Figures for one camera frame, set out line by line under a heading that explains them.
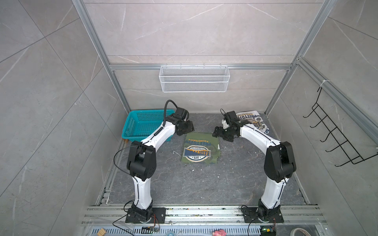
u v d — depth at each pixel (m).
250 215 0.73
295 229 0.69
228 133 0.79
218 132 0.84
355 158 0.58
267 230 0.70
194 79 1.01
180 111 0.73
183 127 0.78
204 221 0.73
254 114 1.16
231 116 0.76
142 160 0.51
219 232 0.66
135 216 0.71
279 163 0.49
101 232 0.68
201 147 0.96
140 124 1.14
